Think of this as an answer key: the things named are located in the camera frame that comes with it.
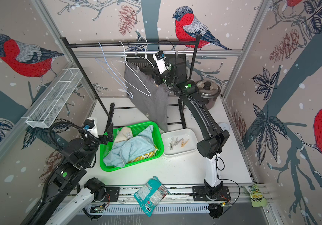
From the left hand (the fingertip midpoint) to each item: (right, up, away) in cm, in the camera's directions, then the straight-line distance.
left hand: (104, 120), depth 66 cm
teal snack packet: (+22, -39, +5) cm, 45 cm away
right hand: (+24, +27, +5) cm, 37 cm away
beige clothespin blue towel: (+38, -17, +27) cm, 49 cm away
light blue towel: (+6, -19, +12) cm, 23 cm away
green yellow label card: (+78, -42, +5) cm, 88 cm away
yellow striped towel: (+21, -23, +17) cm, 35 cm away
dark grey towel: (+21, +11, +22) cm, 33 cm away
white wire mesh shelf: (-34, +5, +7) cm, 35 cm away
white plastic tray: (+39, -18, +27) cm, 50 cm away
